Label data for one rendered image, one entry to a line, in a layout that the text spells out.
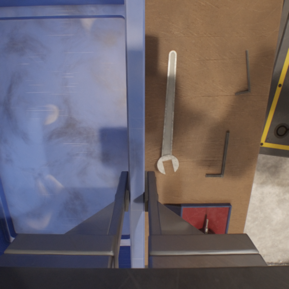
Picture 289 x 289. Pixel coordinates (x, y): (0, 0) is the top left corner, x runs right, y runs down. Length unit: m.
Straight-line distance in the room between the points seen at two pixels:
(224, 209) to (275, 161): 0.65
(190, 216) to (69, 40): 0.40
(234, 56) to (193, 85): 0.09
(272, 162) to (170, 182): 0.74
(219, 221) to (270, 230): 0.82
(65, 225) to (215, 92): 0.33
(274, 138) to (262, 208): 0.61
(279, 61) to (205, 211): 0.41
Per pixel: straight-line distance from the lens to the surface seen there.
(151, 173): 0.15
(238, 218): 0.53
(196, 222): 0.50
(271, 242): 1.37
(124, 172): 0.16
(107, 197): 0.27
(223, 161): 0.44
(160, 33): 0.39
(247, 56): 0.42
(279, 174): 1.15
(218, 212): 0.50
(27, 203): 0.32
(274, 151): 0.67
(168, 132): 0.39
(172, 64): 0.38
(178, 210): 0.45
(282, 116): 0.66
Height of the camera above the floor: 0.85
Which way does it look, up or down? 72 degrees down
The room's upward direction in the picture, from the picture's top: 179 degrees clockwise
